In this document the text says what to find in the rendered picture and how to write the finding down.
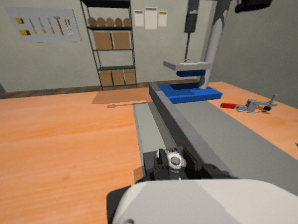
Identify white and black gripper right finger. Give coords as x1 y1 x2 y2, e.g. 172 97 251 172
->
183 148 240 180

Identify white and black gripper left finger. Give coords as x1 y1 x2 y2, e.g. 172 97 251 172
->
106 149 170 224

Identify long grey square bar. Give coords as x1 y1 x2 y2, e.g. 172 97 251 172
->
149 82 235 177

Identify grey toggle clamp with red handle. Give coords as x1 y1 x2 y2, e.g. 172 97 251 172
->
221 94 278 113

